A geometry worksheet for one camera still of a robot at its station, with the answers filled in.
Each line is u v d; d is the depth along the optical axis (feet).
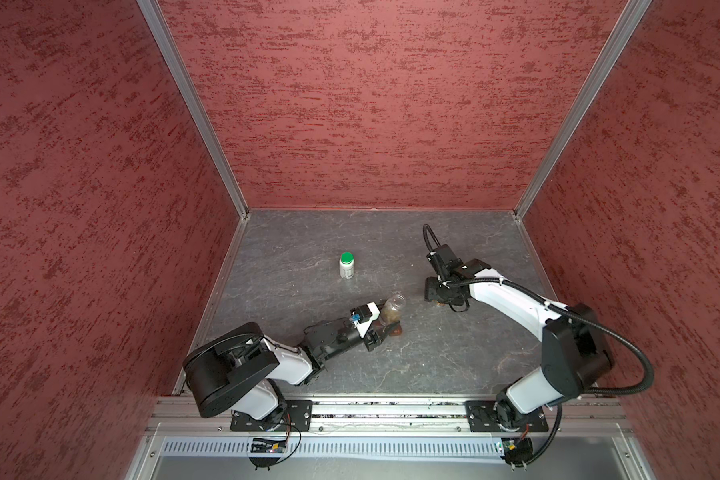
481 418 2.43
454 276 2.12
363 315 2.07
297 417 2.43
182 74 2.67
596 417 2.49
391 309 2.33
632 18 2.36
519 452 2.37
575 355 1.47
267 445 2.37
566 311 1.53
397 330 2.88
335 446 2.33
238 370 1.45
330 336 2.04
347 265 3.11
